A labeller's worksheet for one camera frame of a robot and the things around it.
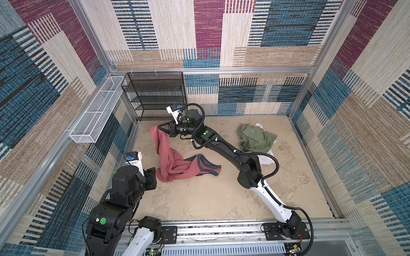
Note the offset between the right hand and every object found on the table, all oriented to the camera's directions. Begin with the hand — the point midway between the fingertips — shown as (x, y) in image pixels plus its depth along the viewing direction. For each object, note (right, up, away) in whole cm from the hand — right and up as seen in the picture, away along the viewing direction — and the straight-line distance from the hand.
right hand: (158, 129), depth 78 cm
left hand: (+1, -15, -14) cm, 20 cm away
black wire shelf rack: (-13, +25, +30) cm, 42 cm away
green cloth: (+52, -5, +19) cm, 56 cm away
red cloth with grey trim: (+5, -18, +8) cm, 21 cm away
